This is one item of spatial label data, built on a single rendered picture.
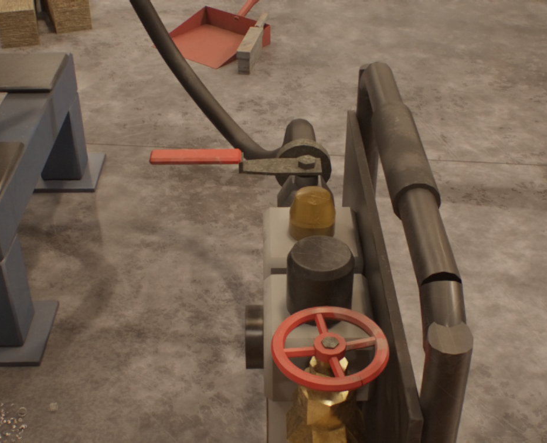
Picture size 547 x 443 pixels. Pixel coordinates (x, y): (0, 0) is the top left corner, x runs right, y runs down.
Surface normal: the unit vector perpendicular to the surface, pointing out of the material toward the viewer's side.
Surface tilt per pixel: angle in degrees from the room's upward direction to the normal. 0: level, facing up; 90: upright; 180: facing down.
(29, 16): 90
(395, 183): 52
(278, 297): 0
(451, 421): 90
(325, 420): 90
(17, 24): 90
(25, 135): 0
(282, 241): 0
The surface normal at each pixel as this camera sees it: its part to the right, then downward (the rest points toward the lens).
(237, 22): -0.63, 0.44
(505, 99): 0.00, -0.83
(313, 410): -0.37, 0.52
